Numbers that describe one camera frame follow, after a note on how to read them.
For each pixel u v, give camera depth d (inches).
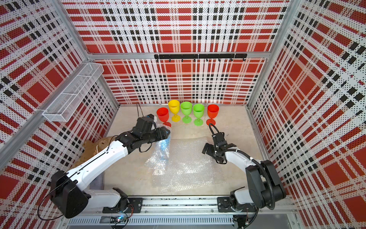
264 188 16.7
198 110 39.4
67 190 15.1
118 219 27.3
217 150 26.0
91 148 33.9
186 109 39.0
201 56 35.5
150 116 28.7
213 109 39.5
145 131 24.0
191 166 33.3
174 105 40.4
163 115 36.9
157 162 27.6
